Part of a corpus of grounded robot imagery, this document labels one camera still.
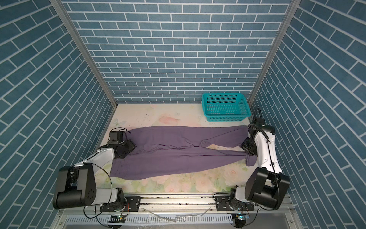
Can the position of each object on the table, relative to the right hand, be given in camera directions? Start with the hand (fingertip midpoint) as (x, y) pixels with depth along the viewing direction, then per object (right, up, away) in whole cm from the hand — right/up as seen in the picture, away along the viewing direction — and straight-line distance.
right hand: (248, 150), depth 79 cm
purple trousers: (-50, -3, +10) cm, 51 cm away
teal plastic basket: (-3, +27, +40) cm, 49 cm away
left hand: (-70, 0, +13) cm, 71 cm away
